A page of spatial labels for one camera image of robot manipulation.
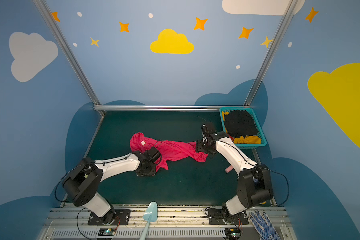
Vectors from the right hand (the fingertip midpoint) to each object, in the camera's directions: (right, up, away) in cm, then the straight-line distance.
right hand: (202, 147), depth 88 cm
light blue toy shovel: (-29, -33, -12) cm, 46 cm away
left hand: (-30, -16, +1) cm, 34 cm away
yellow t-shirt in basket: (+37, +4, +12) cm, 39 cm away
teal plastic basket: (+40, +3, +7) cm, 41 cm away
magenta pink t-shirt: (-21, -3, +11) cm, 24 cm away
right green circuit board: (+13, -40, -17) cm, 45 cm away
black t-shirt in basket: (+30, +15, +20) cm, 39 cm away
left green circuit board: (-49, -39, -17) cm, 65 cm away
